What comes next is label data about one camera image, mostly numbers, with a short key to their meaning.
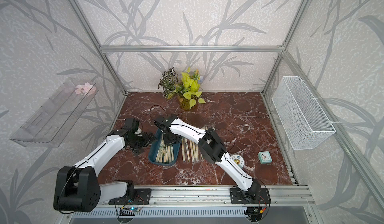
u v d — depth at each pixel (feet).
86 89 2.49
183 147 2.99
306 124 1.93
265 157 2.77
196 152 2.92
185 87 3.01
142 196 2.41
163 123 2.30
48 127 2.11
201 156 2.84
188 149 2.93
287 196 2.47
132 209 2.31
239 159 2.55
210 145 1.91
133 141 2.31
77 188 1.31
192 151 2.92
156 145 2.97
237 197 2.39
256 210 2.44
